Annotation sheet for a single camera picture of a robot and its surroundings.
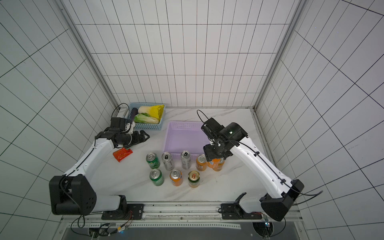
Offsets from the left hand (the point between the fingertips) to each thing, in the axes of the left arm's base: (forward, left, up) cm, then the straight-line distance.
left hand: (141, 141), depth 85 cm
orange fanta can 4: (-19, -22, -3) cm, 29 cm away
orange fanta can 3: (-17, -39, +9) cm, 43 cm away
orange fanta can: (-11, -35, -3) cm, 37 cm away
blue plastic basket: (+17, +3, -7) cm, 18 cm away
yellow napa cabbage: (+28, -3, -4) cm, 29 cm away
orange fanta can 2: (-16, -43, +6) cm, 46 cm away
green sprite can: (-10, -8, -3) cm, 13 cm away
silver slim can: (-9, -26, +1) cm, 28 cm away
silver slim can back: (-12, -17, 0) cm, 21 cm away
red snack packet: (-2, +15, -12) cm, 19 cm away
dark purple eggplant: (+33, +16, -10) cm, 37 cm away
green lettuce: (+23, +4, -6) cm, 24 cm away
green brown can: (-20, -31, -3) cm, 37 cm away
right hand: (-13, -37, +9) cm, 41 cm away
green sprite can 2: (-20, -12, -3) cm, 23 cm away
